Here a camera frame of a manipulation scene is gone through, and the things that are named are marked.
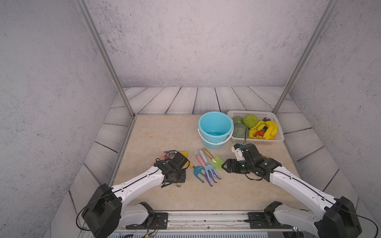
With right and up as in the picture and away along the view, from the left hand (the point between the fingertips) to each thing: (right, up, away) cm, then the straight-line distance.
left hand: (184, 179), depth 82 cm
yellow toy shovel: (+2, +12, -14) cm, 18 cm away
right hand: (+23, +8, -3) cm, 24 cm away
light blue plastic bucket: (+19, +27, +20) cm, 39 cm away
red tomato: (+49, +25, +17) cm, 57 cm away
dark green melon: (+35, +26, +14) cm, 46 cm away
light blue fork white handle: (+15, +3, +9) cm, 17 cm away
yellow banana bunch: (+55, +27, +14) cm, 63 cm away
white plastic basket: (+62, +36, +25) cm, 76 cm away
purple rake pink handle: (+13, 0, +4) cm, 13 cm away
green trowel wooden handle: (+20, +7, +11) cm, 24 cm away
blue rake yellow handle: (+7, +2, +8) cm, 11 cm away
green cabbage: (+42, +33, +16) cm, 56 cm away
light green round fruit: (+36, +34, +22) cm, 54 cm away
